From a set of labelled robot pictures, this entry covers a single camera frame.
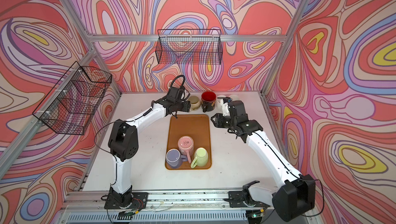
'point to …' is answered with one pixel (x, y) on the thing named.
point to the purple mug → (174, 159)
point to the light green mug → (201, 158)
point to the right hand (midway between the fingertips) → (215, 122)
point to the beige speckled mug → (195, 102)
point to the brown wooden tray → (196, 126)
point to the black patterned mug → (208, 101)
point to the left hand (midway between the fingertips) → (188, 102)
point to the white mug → (218, 101)
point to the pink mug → (186, 146)
